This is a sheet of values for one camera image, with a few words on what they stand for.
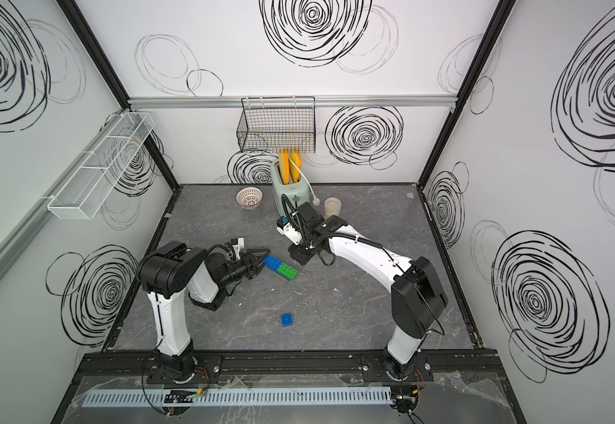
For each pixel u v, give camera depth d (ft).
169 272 1.75
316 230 1.95
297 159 3.24
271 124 3.17
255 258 2.78
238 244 2.92
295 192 3.22
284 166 3.25
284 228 2.43
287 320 2.66
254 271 2.80
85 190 2.38
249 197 3.67
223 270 2.58
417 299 1.46
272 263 2.88
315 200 3.54
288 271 2.79
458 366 2.49
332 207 3.25
